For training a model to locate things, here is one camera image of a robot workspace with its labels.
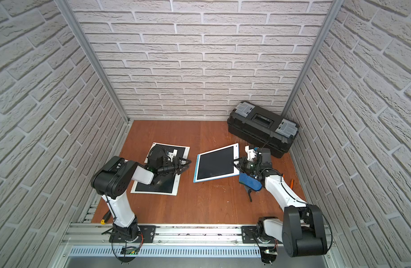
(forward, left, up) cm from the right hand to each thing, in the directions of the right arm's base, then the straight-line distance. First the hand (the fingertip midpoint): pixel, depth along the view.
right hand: (233, 161), depth 84 cm
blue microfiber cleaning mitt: (-7, -9, -10) cm, 15 cm away
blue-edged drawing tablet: (+5, +7, -10) cm, 13 cm away
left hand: (+4, +22, -5) cm, 23 cm away
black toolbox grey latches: (+18, -19, +5) cm, 27 cm away
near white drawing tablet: (-6, +35, -13) cm, 37 cm away
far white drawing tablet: (+16, +29, -11) cm, 35 cm away
